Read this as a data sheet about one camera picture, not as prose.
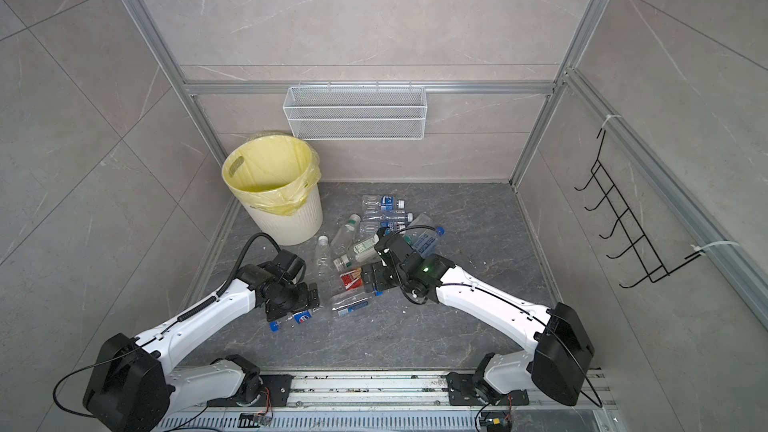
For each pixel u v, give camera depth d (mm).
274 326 814
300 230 980
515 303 451
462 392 729
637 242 634
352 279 877
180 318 457
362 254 932
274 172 1011
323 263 927
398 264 572
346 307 837
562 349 394
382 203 1070
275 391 732
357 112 1009
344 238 1009
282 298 673
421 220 1040
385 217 1040
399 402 730
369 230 1002
